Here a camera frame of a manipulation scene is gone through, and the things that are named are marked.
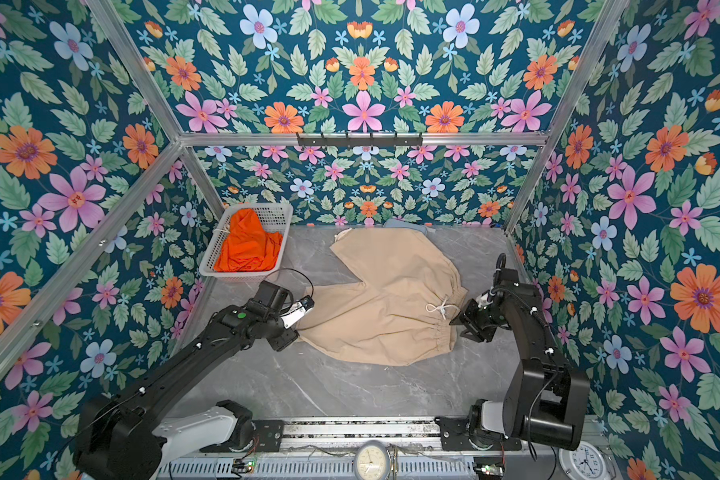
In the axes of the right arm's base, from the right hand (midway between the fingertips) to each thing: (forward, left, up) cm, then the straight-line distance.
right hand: (457, 323), depth 82 cm
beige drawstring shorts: (+10, +14, -11) cm, 20 cm away
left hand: (+1, +46, +1) cm, 46 cm away
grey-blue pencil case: (+49, +14, -8) cm, 51 cm away
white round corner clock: (-31, -26, -8) cm, 41 cm away
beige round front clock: (-31, +23, -7) cm, 39 cm away
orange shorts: (+32, +69, -4) cm, 76 cm away
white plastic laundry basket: (+50, +64, -6) cm, 81 cm away
